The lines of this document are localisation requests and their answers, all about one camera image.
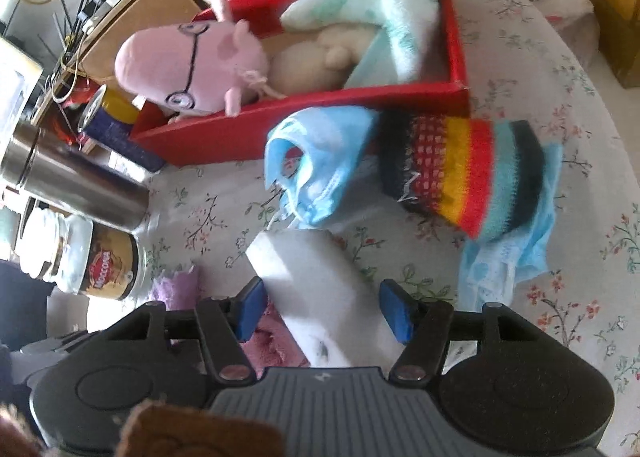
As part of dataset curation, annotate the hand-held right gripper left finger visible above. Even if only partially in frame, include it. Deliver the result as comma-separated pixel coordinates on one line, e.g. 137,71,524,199
107,277,268,384

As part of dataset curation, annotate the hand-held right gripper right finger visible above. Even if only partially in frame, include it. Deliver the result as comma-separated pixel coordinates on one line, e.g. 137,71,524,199
379,279,541,384

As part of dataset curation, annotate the pink cloth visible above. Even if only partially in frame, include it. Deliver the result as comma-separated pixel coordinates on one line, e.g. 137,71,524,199
240,302,311,368

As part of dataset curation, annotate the white sponge block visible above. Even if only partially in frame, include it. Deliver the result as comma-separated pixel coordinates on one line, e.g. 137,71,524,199
246,229,406,369

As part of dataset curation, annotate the purple cloth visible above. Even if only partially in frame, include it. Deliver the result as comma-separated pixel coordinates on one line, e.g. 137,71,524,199
150,264,201,305

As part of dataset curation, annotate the striped knit sock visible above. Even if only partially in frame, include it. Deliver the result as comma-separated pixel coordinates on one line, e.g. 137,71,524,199
376,110,543,243

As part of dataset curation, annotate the red cardboard box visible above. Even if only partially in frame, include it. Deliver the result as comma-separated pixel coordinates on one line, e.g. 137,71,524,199
129,0,471,168

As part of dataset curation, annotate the cream plush toy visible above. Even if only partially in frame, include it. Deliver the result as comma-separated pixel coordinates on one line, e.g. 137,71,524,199
270,27,381,93

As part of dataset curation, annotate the pink pig plush toy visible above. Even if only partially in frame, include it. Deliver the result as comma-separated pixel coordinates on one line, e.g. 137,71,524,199
114,0,288,119

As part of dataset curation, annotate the mint green fluffy towel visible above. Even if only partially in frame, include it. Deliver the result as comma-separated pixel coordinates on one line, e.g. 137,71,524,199
279,0,442,85

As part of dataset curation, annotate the brown fuzzy cloth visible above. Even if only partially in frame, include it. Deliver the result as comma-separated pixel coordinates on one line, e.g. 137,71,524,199
117,399,283,457

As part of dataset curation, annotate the glass coffee jar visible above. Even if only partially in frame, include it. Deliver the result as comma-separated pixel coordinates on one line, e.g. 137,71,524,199
15,210,146,298

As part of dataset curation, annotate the stainless steel thermos flask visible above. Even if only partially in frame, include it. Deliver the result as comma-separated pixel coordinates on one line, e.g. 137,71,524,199
0,120,150,233

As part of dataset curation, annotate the blue drink can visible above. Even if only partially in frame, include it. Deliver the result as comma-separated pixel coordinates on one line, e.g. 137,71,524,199
77,84,166,173

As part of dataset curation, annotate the floral tablecloth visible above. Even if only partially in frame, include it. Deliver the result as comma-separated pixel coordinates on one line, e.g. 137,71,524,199
85,0,640,438

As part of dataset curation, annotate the wooden television stand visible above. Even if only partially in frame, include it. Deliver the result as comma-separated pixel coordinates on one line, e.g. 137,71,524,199
75,0,206,83

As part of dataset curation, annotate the black router with antennas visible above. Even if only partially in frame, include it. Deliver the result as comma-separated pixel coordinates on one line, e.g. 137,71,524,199
40,0,108,63

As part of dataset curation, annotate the clear crumpled plastic bag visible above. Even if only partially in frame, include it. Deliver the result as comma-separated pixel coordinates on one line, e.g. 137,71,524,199
522,0,601,58

